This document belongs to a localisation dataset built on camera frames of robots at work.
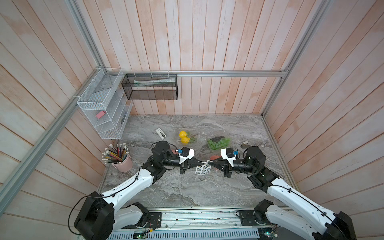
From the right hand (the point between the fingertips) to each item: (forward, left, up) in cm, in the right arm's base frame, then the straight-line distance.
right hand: (209, 161), depth 67 cm
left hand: (-2, +4, 0) cm, 4 cm away
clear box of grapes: (+23, -12, -18) cm, 32 cm away
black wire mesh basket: (+57, +38, +1) cm, 69 cm away
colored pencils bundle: (+9, +51, -14) cm, 53 cm away
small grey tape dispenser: (+25, -28, -24) cm, 45 cm away
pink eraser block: (+26, +59, +5) cm, 65 cm away
